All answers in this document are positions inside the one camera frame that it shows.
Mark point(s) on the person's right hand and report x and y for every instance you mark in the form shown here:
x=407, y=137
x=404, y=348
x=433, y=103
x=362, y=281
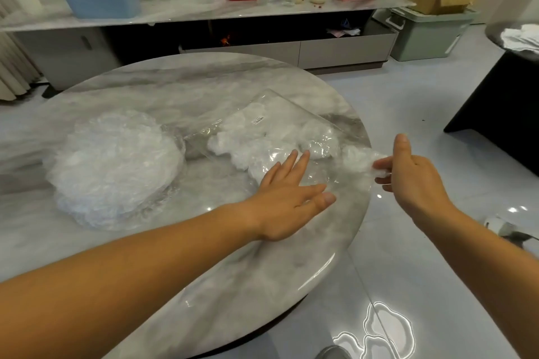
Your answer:
x=417, y=186

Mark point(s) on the green storage bin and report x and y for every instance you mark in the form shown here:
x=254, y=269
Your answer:
x=429, y=36

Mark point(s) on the grey sneaker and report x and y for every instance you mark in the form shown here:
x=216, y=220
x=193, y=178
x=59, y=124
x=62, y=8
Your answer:
x=333, y=353

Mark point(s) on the clear bag of caps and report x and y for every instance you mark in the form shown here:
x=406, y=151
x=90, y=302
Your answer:
x=269, y=140

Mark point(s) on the beige curtain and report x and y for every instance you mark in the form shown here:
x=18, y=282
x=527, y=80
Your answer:
x=15, y=68

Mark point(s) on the black table base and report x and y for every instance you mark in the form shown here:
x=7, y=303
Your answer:
x=253, y=333

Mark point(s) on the person's right forearm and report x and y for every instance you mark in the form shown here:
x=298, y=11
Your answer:
x=497, y=270

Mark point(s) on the person's left forearm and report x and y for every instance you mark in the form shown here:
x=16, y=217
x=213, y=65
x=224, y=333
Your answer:
x=109, y=296

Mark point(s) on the clear plastic bag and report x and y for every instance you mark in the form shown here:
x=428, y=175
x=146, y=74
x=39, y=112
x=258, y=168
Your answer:
x=337, y=174

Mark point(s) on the pile of clear plastic caps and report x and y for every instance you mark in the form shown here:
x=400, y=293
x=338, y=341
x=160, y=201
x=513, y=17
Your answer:
x=109, y=165

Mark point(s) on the long grey low cabinet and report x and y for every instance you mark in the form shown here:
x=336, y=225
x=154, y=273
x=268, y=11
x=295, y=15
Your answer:
x=67, y=56

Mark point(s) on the clear plastic cover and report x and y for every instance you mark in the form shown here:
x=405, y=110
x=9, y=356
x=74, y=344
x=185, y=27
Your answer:
x=360, y=159

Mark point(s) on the person's left hand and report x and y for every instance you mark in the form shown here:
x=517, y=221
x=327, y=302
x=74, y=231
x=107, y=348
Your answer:
x=282, y=207

